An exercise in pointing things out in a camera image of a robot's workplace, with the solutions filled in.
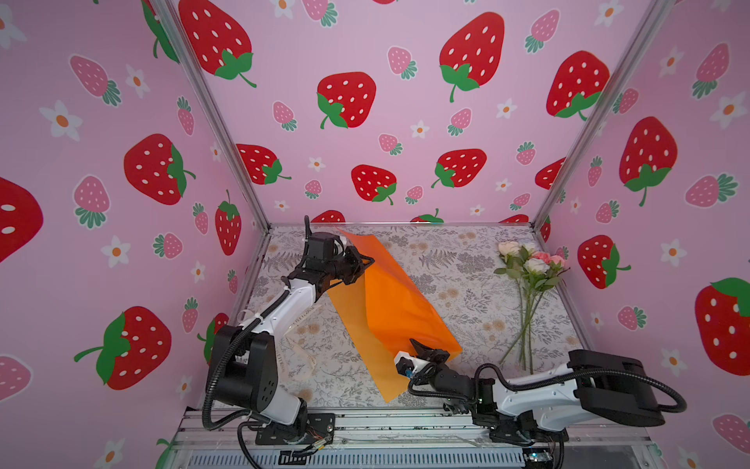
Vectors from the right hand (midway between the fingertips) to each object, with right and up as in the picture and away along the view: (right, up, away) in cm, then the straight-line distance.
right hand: (412, 342), depth 77 cm
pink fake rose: (+53, +22, +30) cm, 64 cm away
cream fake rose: (+40, +25, +30) cm, 56 cm away
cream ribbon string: (-28, -8, +8) cm, 30 cm away
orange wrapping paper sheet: (-8, +6, +7) cm, 12 cm away
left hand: (-10, +23, +6) cm, 25 cm away
